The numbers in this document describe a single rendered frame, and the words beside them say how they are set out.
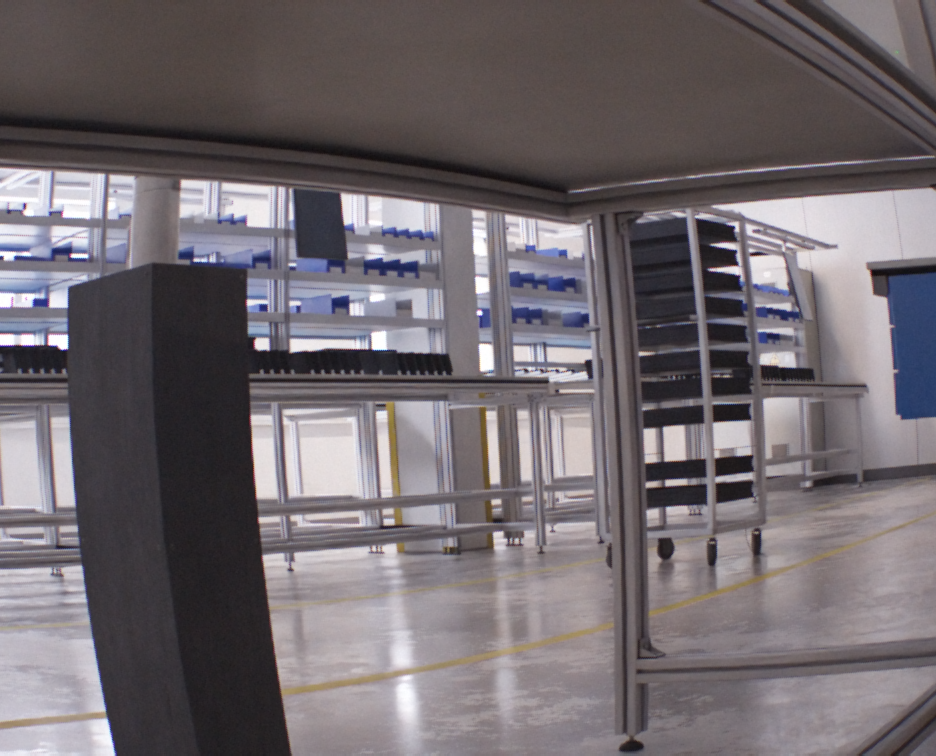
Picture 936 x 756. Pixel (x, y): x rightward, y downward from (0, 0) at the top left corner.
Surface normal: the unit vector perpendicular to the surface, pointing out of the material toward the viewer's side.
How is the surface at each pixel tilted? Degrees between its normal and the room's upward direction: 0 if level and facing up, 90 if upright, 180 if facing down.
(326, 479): 90
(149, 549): 90
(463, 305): 90
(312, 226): 82
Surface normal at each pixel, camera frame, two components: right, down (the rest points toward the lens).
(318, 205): 0.77, -0.20
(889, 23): -0.58, 0.00
